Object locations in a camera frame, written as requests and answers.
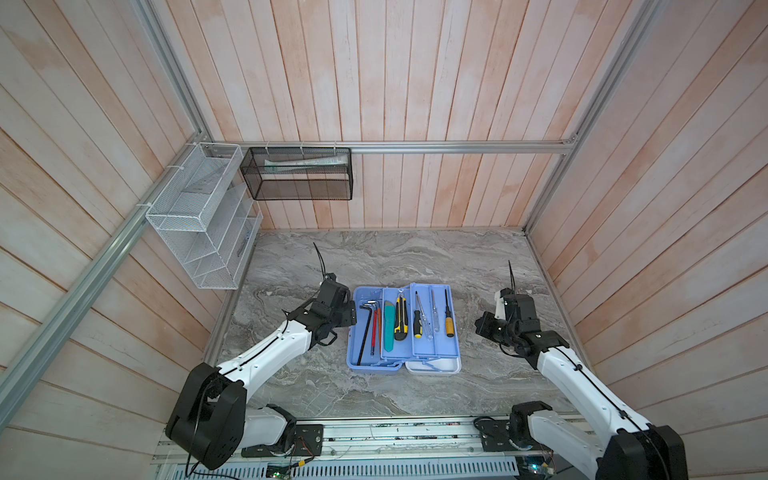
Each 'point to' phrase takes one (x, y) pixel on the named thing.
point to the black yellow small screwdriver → (417, 322)
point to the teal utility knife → (389, 325)
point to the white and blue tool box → (433, 354)
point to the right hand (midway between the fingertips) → (476, 319)
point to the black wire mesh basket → (299, 173)
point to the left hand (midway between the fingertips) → (342, 315)
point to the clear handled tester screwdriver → (434, 314)
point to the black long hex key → (364, 332)
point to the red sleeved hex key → (374, 330)
